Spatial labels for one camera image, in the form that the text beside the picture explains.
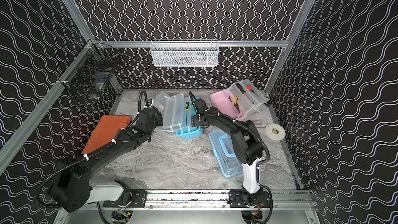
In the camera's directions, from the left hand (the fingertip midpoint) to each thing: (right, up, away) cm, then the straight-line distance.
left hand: (158, 110), depth 84 cm
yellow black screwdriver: (+15, 0, +11) cm, 18 cm away
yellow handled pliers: (+47, +4, +19) cm, 51 cm away
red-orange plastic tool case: (-34, -13, +9) cm, 37 cm away
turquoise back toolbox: (+8, 0, +12) cm, 15 cm away
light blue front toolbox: (+35, -21, -6) cm, 42 cm away
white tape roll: (+70, -14, +13) cm, 73 cm away
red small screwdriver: (+57, +14, +22) cm, 63 cm away
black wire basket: (-43, +22, +9) cm, 49 cm away
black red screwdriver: (+51, +14, +22) cm, 57 cm away
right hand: (+23, -7, +13) cm, 27 cm away
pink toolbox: (+38, +5, +28) cm, 48 cm away
